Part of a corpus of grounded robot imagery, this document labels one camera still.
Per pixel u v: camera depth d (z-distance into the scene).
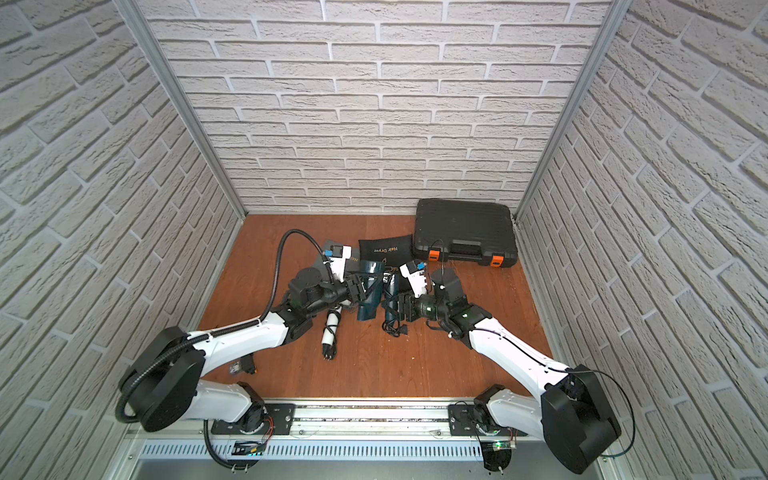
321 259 0.70
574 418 0.40
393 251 1.07
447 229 1.08
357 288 0.69
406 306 0.69
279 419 0.75
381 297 0.76
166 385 0.42
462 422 0.74
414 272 0.71
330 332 0.85
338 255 0.71
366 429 0.73
